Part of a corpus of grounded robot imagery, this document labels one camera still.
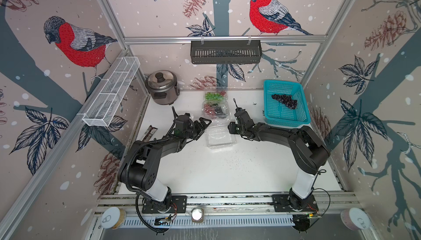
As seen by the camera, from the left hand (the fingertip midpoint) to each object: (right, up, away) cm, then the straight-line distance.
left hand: (211, 122), depth 89 cm
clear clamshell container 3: (+4, -9, +8) cm, 13 cm away
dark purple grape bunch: (+51, +13, +21) cm, 57 cm away
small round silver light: (-5, -33, -27) cm, 43 cm away
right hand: (+11, -2, +7) cm, 13 cm away
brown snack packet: (-38, -8, +8) cm, 40 cm away
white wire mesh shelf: (-49, +8, -18) cm, 53 cm away
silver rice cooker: (-31, +21, +11) cm, 39 cm away
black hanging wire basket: (+9, +44, +14) cm, 47 cm away
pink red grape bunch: (-2, +7, +11) cm, 13 cm away
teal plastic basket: (+44, +4, +18) cm, 48 cm away
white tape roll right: (+60, -37, -23) cm, 75 cm away
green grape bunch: (+1, +16, +21) cm, 26 cm away
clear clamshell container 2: (+8, +19, +26) cm, 33 cm away
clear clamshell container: (+6, +6, +17) cm, 19 cm away
